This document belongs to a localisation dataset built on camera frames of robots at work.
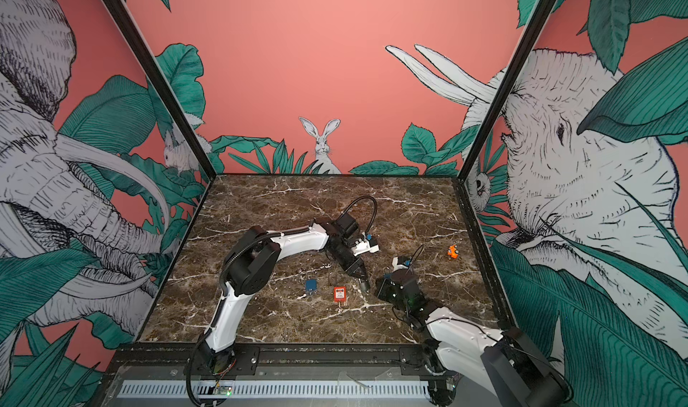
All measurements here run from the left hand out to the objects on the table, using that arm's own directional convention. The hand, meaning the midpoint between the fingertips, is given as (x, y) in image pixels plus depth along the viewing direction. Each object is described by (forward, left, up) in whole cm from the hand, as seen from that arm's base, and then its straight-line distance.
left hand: (367, 273), depth 87 cm
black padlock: (-3, +1, -3) cm, 5 cm away
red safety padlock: (-6, +9, -3) cm, 11 cm away
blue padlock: (-2, +19, -4) cm, 19 cm away
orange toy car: (+8, -32, -2) cm, 33 cm away
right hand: (-2, -2, 0) cm, 3 cm away
